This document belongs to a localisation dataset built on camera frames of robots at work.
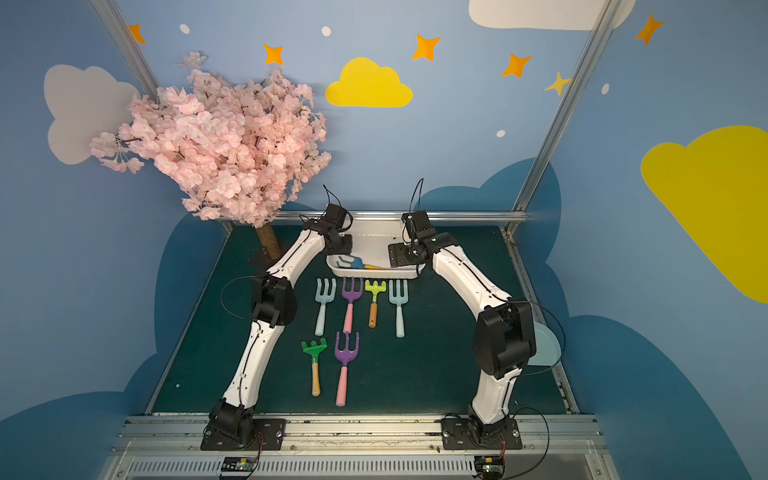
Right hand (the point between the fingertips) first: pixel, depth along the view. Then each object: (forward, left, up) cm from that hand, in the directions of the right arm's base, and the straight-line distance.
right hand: (407, 251), depth 91 cm
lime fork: (-3, +11, -18) cm, 22 cm away
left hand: (+12, +23, -12) cm, 28 cm away
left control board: (-56, +39, -19) cm, 71 cm away
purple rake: (-28, +17, -18) cm, 37 cm away
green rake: (-26, +27, -17) cm, 41 cm away
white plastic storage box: (+18, +14, -17) cm, 29 cm away
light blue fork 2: (-7, +2, -18) cm, 20 cm away
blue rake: (+6, +18, -16) cm, 25 cm away
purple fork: (-6, +19, -18) cm, 27 cm away
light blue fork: (-8, +28, -18) cm, 34 cm away
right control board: (-52, -22, -21) cm, 60 cm away
